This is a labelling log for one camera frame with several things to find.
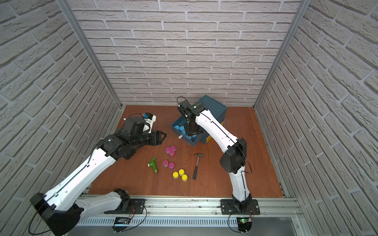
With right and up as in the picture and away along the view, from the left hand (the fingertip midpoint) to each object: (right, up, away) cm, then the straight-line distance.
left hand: (164, 132), depth 71 cm
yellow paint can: (+7, -24, +12) cm, 28 cm away
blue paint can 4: (+13, -4, +10) cm, 16 cm away
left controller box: (-21, -45, -1) cm, 50 cm away
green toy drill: (-11, -21, +16) cm, 28 cm away
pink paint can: (-2, -13, +21) cm, 25 cm away
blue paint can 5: (+15, -3, +7) cm, 17 cm away
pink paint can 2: (+1, -12, +21) cm, 25 cm away
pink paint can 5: (+1, -21, +14) cm, 25 cm away
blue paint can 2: (+7, +2, +14) cm, 16 cm away
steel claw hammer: (+16, -23, +16) cm, 32 cm away
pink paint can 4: (-2, -20, +14) cm, 24 cm away
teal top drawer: (+6, +5, +18) cm, 19 cm away
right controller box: (+40, -45, -1) cm, 60 cm away
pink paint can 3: (0, -15, +19) cm, 24 cm away
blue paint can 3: (+9, -1, +13) cm, 16 cm away
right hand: (+16, -1, +11) cm, 19 cm away
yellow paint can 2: (+9, -27, +10) cm, 30 cm away
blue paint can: (+4, +2, +14) cm, 15 cm away
